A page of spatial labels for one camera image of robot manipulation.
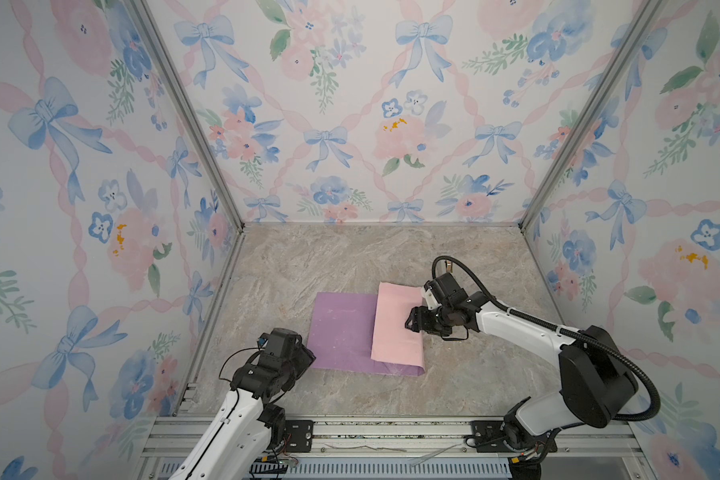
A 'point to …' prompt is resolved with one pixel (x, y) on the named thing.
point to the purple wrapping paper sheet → (342, 333)
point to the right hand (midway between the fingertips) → (412, 324)
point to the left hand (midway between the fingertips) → (309, 356)
